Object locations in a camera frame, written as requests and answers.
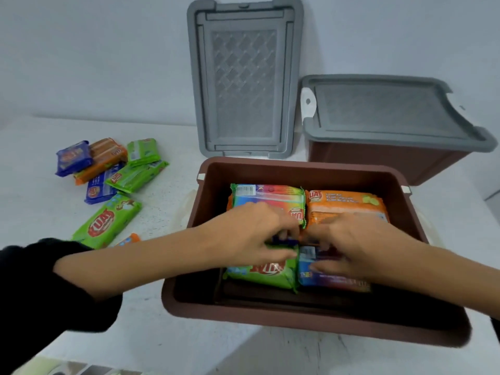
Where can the person's left hand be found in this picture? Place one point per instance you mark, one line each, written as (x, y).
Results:
(242, 238)

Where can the person's right hand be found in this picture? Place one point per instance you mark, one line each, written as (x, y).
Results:
(371, 249)

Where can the green snack packet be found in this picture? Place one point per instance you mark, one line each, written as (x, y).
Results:
(273, 275)

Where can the neat stack of snack packets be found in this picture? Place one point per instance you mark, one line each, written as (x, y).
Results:
(343, 201)

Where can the brown storage box with sticker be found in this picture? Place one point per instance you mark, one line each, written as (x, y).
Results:
(273, 173)

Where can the grey plastic lid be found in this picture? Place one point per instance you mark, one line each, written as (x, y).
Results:
(246, 81)
(390, 109)

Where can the person's right forearm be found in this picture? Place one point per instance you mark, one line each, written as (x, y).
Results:
(453, 273)

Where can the person's left forearm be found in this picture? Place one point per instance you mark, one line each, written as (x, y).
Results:
(136, 261)

